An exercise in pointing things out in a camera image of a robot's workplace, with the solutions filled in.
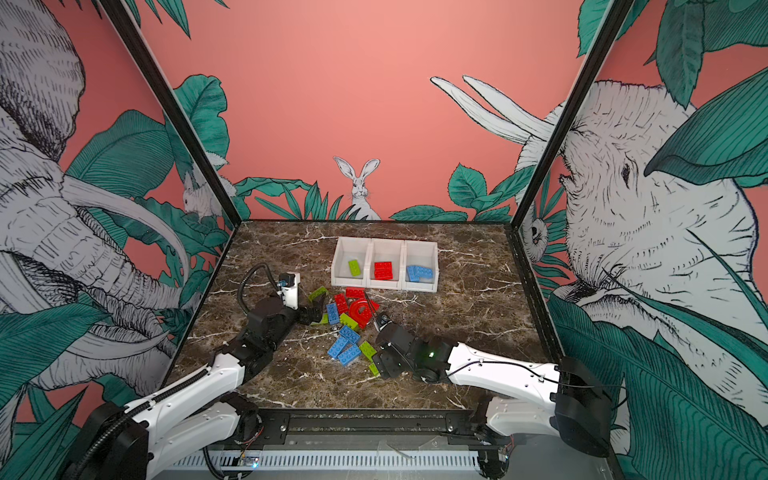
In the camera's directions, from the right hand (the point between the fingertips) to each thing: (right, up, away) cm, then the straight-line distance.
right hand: (385, 351), depth 78 cm
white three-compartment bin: (0, +22, +27) cm, 35 cm away
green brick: (-22, +13, +21) cm, 33 cm away
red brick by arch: (-15, +10, +18) cm, 26 cm away
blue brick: (-17, +6, +16) cm, 24 cm away
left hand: (-21, +17, +4) cm, 27 cm away
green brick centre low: (-6, -3, +9) cm, 11 cm away
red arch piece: (-8, +7, +15) cm, 19 cm away
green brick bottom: (-3, -2, -7) cm, 7 cm away
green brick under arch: (-13, +5, +13) cm, 19 cm away
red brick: (-11, +13, +20) cm, 26 cm away
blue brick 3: (-11, -3, +8) cm, 14 cm away
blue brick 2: (-14, -2, +8) cm, 17 cm away
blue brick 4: (+9, +19, +25) cm, 33 cm away
